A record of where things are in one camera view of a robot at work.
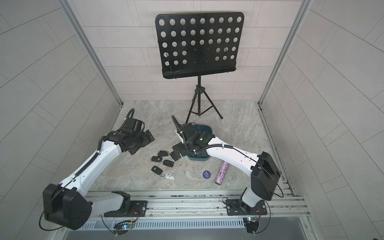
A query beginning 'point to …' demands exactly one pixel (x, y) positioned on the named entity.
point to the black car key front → (156, 170)
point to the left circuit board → (121, 227)
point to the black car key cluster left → (162, 153)
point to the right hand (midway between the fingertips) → (181, 148)
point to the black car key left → (156, 159)
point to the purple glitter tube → (221, 172)
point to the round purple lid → (206, 174)
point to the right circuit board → (252, 224)
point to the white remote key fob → (168, 175)
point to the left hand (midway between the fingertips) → (151, 140)
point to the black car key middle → (168, 163)
